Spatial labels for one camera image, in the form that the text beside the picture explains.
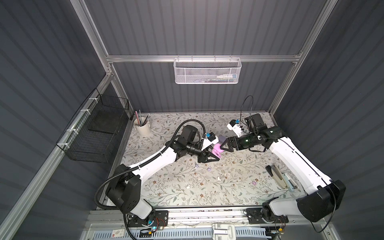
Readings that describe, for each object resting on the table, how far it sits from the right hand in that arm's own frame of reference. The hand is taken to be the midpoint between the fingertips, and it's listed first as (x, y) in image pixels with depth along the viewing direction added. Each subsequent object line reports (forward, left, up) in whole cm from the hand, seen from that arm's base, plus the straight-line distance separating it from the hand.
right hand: (229, 145), depth 74 cm
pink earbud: (-10, -17, -23) cm, 30 cm away
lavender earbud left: (0, +16, -22) cm, 28 cm away
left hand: (-7, +5, -2) cm, 9 cm away
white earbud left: (-13, +21, -22) cm, 33 cm away
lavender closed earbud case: (0, +4, +6) cm, 8 cm away
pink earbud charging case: (-3, +6, 0) cm, 7 cm away
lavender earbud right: (-2, +9, -23) cm, 25 cm away
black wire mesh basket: (+3, +68, +5) cm, 68 cm away
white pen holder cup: (+25, +54, -13) cm, 60 cm away
